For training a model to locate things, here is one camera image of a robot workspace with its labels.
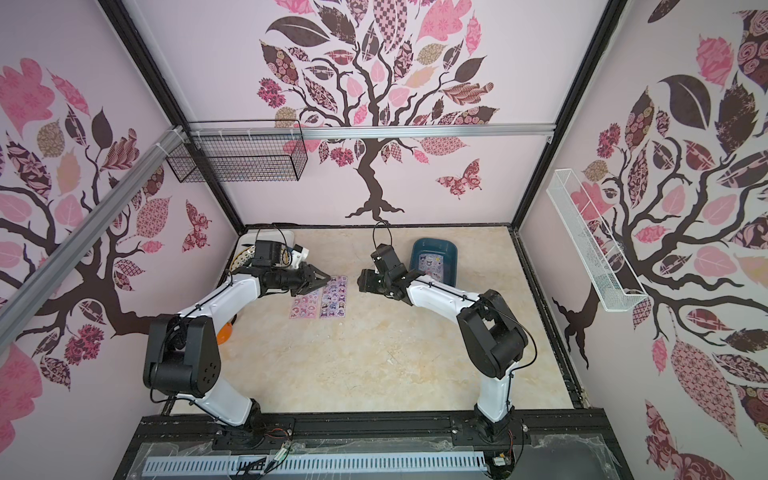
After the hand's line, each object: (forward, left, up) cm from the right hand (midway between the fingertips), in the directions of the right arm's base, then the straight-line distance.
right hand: (365, 283), depth 91 cm
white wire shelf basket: (0, -64, +14) cm, 66 cm away
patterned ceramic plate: (+18, +47, -8) cm, 52 cm away
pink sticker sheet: (-1, +21, -10) cm, 23 cm away
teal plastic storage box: (+19, -29, -5) cm, 35 cm away
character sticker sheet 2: (+2, +12, -11) cm, 16 cm away
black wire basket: (+36, +39, +25) cm, 59 cm away
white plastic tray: (+31, +50, -11) cm, 59 cm away
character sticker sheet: (+14, -23, -10) cm, 29 cm away
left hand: (-2, +11, +3) cm, 12 cm away
